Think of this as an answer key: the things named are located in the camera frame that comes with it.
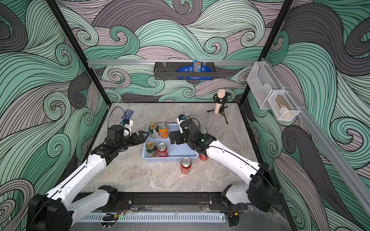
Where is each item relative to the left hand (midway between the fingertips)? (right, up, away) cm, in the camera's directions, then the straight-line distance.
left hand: (143, 133), depth 80 cm
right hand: (+20, 0, -1) cm, 20 cm away
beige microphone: (+47, +24, +7) cm, 53 cm away
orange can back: (+10, 0, +12) cm, 16 cm away
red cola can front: (+11, -10, +1) cm, 15 cm away
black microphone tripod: (+48, +20, +12) cm, 53 cm away
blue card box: (-21, +11, +30) cm, 38 cm away
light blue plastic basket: (+23, -14, +9) cm, 28 cm away
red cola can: (+35, -16, +7) cm, 39 cm away
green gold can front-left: (+4, -10, +2) cm, 11 cm away
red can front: (+24, -16, -4) cm, 29 cm away
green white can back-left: (+4, 0, +10) cm, 11 cm away
